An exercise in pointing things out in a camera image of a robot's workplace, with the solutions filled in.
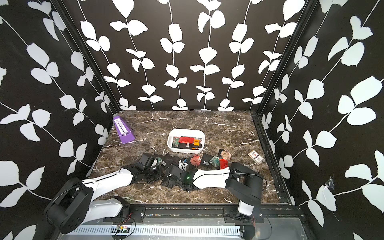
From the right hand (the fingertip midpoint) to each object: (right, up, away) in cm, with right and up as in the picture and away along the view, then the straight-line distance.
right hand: (168, 178), depth 82 cm
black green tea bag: (+2, +18, +17) cm, 24 cm away
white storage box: (+17, +24, +20) cm, 35 cm away
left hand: (-1, +1, +4) cm, 4 cm away
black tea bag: (+9, +16, +13) cm, 23 cm away
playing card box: (+53, +9, +11) cm, 55 cm away
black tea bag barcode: (+22, +8, +11) cm, 25 cm away
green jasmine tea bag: (+28, +7, +10) cm, 30 cm away
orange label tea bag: (+16, +18, +18) cm, 30 cm away
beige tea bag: (+35, +10, +13) cm, 39 cm away
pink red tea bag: (+15, +8, +11) cm, 20 cm away
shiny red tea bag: (+7, +20, +17) cm, 27 cm away
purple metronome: (-32, +26, +14) cm, 44 cm away
